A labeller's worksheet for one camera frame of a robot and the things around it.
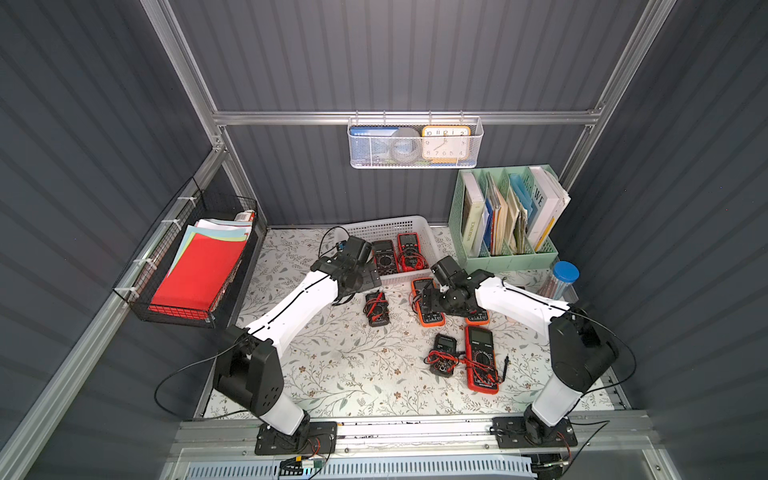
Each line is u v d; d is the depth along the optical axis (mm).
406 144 904
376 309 936
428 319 911
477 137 846
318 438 725
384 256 1061
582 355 476
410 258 1031
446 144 882
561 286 836
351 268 615
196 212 795
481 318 912
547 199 926
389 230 1119
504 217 962
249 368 428
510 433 733
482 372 791
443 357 824
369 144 843
